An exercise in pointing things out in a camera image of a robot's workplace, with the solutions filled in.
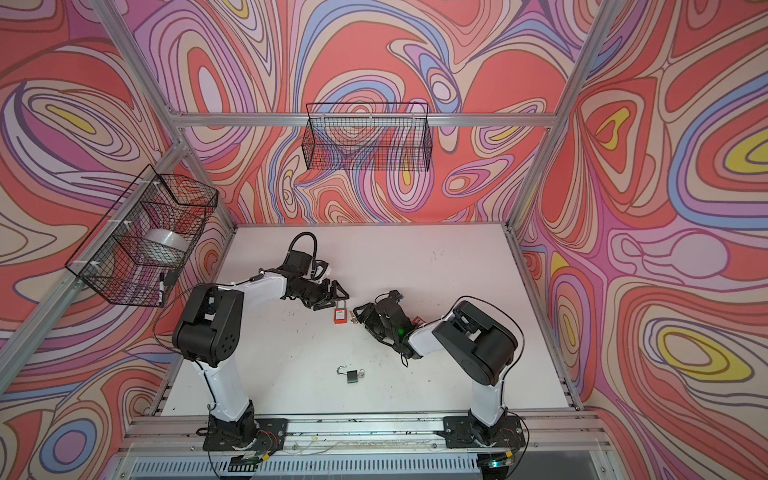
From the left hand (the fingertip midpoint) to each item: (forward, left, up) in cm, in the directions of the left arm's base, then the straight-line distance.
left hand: (345, 297), depth 94 cm
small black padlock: (-23, -4, -4) cm, 24 cm away
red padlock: (-5, +1, -3) cm, 6 cm away
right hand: (-7, -4, -2) cm, 8 cm away
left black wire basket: (-2, +50, +25) cm, 55 cm away
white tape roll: (0, +42, +27) cm, 50 cm away
